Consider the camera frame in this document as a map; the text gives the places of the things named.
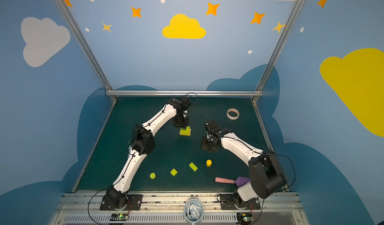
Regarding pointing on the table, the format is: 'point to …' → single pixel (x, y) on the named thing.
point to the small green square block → (173, 172)
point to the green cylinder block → (152, 175)
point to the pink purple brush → (240, 181)
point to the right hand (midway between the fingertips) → (204, 145)
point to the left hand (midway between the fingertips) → (186, 127)
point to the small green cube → (183, 130)
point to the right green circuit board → (244, 218)
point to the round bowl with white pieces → (193, 210)
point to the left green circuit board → (119, 217)
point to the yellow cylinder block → (208, 163)
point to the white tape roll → (234, 110)
